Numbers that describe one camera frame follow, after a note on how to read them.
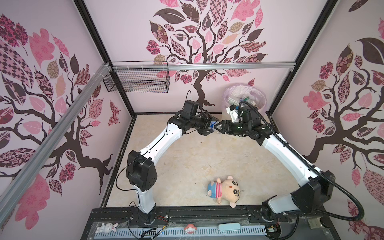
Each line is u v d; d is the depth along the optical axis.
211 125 0.75
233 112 0.70
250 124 0.58
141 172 0.46
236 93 1.00
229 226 0.68
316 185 0.40
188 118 0.63
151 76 0.95
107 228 0.68
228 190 0.74
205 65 0.93
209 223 0.72
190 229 0.66
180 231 0.70
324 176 0.42
